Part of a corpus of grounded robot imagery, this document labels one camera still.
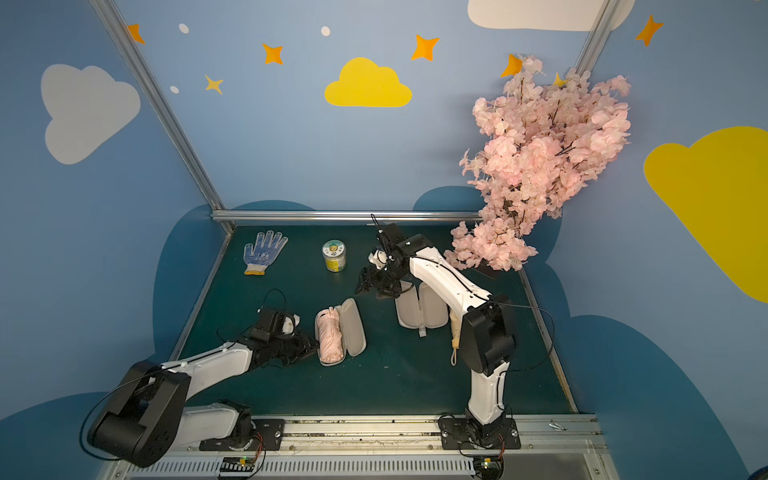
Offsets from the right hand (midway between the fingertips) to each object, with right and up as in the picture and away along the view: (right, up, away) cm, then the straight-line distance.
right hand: (368, 291), depth 84 cm
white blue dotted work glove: (-42, +12, +30) cm, 53 cm away
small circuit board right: (+30, -42, -10) cm, 53 cm away
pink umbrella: (-11, -13, +3) cm, 18 cm away
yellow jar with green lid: (-13, +11, +20) cm, 27 cm away
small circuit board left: (-32, -42, -10) cm, 54 cm away
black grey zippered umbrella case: (-6, -13, +7) cm, 16 cm away
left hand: (-14, -16, +5) cm, 22 cm away
